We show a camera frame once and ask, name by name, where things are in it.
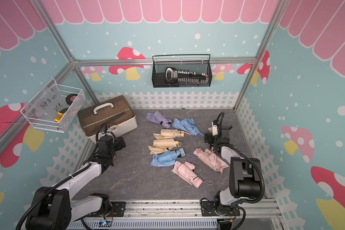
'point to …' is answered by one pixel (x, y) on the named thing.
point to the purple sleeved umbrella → (157, 117)
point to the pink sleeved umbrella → (186, 171)
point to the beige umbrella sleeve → (211, 129)
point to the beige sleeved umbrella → (168, 133)
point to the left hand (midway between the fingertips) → (115, 141)
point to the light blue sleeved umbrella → (168, 158)
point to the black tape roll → (70, 97)
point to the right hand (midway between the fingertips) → (212, 132)
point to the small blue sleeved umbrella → (188, 125)
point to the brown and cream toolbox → (115, 111)
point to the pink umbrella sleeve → (213, 159)
